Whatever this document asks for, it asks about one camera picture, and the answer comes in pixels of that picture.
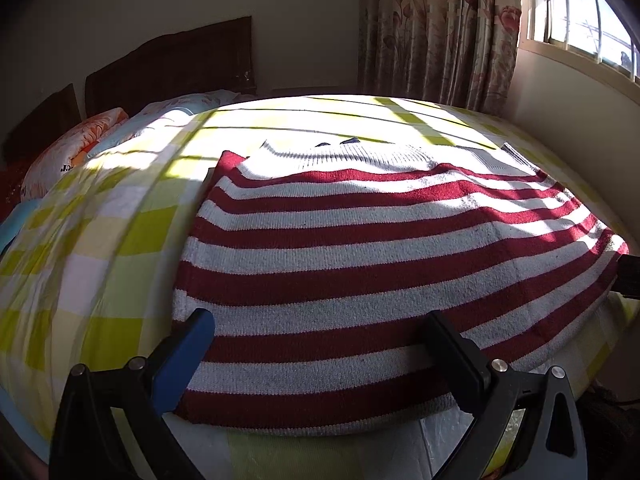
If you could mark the pink floral curtain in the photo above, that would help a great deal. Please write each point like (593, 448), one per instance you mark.
(455, 52)

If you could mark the dark brown wooden headboard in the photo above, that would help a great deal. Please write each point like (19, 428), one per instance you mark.
(212, 57)

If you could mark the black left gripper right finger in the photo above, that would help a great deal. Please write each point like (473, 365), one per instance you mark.
(549, 444)

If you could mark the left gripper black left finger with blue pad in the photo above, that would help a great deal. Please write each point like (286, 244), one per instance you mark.
(86, 443)

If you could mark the light blue floral folded quilt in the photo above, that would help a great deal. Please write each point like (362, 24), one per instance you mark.
(176, 111)

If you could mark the light blue pillow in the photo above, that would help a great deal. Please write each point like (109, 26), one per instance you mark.
(14, 221)

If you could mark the red white striped sweater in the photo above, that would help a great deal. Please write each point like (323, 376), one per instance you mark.
(320, 266)

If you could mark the window with bars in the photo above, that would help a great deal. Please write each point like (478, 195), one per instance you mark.
(585, 35)

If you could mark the orange floral folded quilt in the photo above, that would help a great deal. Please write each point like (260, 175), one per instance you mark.
(69, 151)

